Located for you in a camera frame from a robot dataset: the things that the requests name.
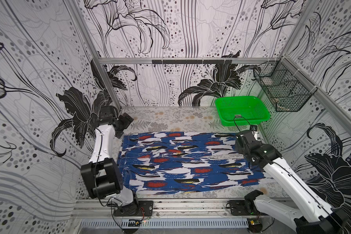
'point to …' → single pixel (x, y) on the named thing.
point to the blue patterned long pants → (159, 162)
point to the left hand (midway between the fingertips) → (130, 125)
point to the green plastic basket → (240, 110)
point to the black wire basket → (287, 87)
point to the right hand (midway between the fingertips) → (249, 143)
